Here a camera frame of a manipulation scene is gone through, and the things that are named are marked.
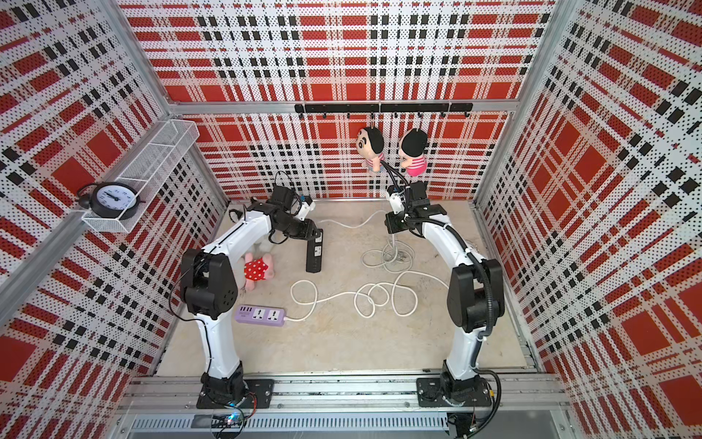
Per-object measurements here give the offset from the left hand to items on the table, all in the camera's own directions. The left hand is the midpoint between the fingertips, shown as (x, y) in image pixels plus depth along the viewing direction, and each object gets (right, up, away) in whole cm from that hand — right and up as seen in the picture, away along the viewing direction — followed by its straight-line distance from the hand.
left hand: (318, 233), depth 95 cm
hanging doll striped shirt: (+18, +31, -4) cm, 36 cm away
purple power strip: (-15, -26, -9) cm, 31 cm away
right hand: (+25, +4, -3) cm, 26 cm away
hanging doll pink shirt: (+33, +31, +1) cm, 45 cm away
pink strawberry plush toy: (-21, -12, -1) cm, 25 cm away
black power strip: (-1, -7, -2) cm, 7 cm away
